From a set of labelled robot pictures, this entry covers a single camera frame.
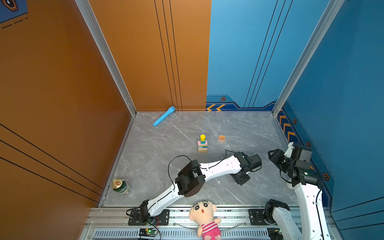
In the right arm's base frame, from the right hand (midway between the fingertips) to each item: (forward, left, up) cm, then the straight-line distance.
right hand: (269, 153), depth 77 cm
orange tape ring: (+21, +21, -16) cm, 34 cm away
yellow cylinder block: (+13, +34, -4) cm, 37 cm away
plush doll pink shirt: (-26, +35, -10) cm, 45 cm away
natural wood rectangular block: (+11, +34, -15) cm, 39 cm away
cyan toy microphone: (+48, +59, -14) cm, 77 cm away
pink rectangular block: (+12, +36, -9) cm, 39 cm away
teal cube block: (+13, +34, -8) cm, 37 cm away
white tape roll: (-14, +76, -6) cm, 78 cm away
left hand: (-7, +13, -16) cm, 22 cm away
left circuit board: (-32, +59, -18) cm, 70 cm away
